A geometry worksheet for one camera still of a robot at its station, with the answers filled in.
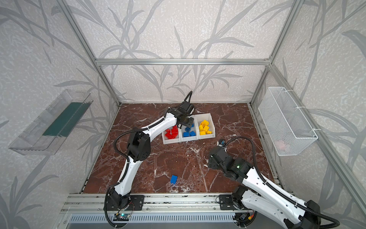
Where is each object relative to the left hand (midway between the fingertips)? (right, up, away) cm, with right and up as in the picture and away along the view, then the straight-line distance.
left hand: (191, 117), depth 98 cm
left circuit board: (-35, -50, -27) cm, 67 cm away
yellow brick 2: (+10, -8, +3) cm, 13 cm away
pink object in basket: (+46, -14, -25) cm, 54 cm away
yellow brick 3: (+7, -7, +1) cm, 10 cm away
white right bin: (+12, 0, +7) cm, 14 cm away
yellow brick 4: (+8, -11, +1) cm, 14 cm away
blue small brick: (-4, -12, +2) cm, 13 cm away
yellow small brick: (+13, -11, +3) cm, 17 cm away
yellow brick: (+10, -4, +7) cm, 13 cm away
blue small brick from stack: (-10, -36, -16) cm, 40 cm away
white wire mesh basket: (+43, -5, -36) cm, 56 cm away
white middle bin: (+2, -8, +3) cm, 9 cm away
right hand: (+13, -20, -19) cm, 31 cm away
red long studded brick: (-14, -13, 0) cm, 19 cm away
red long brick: (-12, -9, +2) cm, 15 cm away
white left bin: (-17, -16, -4) cm, 23 cm away
